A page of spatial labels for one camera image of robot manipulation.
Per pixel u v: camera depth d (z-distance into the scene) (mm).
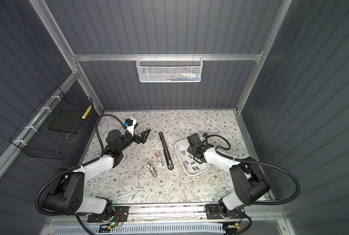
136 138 757
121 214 724
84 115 802
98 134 657
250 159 472
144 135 766
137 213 753
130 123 709
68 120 755
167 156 932
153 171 871
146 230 771
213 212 732
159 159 912
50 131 721
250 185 440
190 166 896
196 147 694
